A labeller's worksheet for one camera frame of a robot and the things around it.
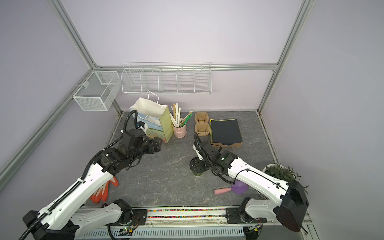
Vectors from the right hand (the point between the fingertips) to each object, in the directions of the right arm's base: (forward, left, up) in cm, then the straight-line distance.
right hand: (197, 164), depth 77 cm
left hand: (+6, +21, +11) cm, 24 cm away
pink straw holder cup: (+26, +12, -7) cm, 30 cm away
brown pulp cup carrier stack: (+32, -3, -10) cm, 34 cm away
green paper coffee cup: (-1, 0, -13) cm, 13 cm away
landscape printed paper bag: (+22, +23, +12) cm, 34 cm away
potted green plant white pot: (-7, -40, +5) cm, 41 cm away
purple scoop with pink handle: (-7, -23, -14) cm, 28 cm away
